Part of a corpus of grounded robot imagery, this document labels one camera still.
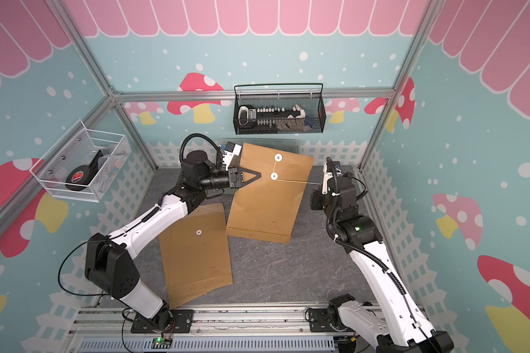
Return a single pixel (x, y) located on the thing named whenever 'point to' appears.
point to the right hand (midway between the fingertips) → (319, 185)
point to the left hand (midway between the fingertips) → (259, 179)
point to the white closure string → (274, 176)
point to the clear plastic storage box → (290, 145)
